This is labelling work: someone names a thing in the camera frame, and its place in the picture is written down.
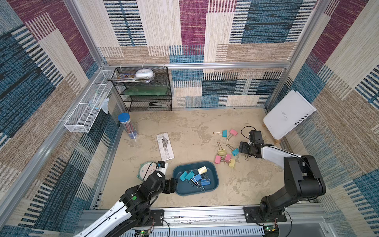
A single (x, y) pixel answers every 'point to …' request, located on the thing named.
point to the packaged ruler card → (165, 146)
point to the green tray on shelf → (145, 90)
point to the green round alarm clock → (146, 169)
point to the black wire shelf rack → (146, 103)
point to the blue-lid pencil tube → (125, 119)
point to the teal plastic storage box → (184, 188)
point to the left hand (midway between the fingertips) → (172, 179)
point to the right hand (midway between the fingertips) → (246, 146)
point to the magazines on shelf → (132, 77)
